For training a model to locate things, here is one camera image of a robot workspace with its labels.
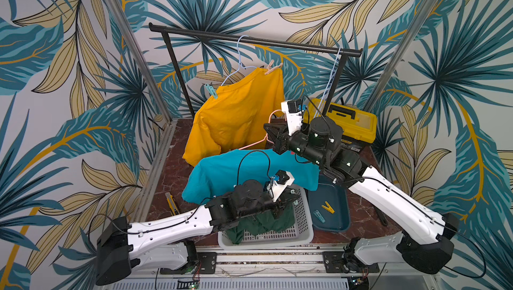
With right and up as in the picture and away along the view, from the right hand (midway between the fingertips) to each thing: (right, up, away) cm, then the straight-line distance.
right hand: (265, 125), depth 60 cm
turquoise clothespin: (+24, -36, +24) cm, 49 cm away
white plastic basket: (+15, -41, +20) cm, 48 cm away
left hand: (+10, -23, +4) cm, 25 cm away
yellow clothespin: (+29, -34, +27) cm, 52 cm away
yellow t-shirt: (-10, +4, +16) cm, 20 cm away
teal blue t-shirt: (-17, -15, +5) cm, 23 cm away
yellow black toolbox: (+47, +2, +36) cm, 59 cm away
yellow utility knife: (-39, -32, +26) cm, 57 cm away
